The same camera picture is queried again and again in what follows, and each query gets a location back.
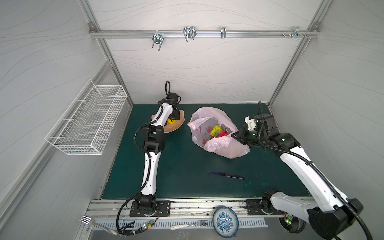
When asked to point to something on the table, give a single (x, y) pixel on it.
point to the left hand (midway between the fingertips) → (174, 114)
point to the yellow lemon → (171, 122)
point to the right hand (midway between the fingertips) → (233, 130)
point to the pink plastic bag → (201, 122)
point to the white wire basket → (85, 127)
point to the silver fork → (87, 220)
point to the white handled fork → (200, 223)
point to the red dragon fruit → (220, 134)
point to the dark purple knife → (226, 174)
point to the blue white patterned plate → (226, 222)
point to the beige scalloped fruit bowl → (168, 127)
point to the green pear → (216, 129)
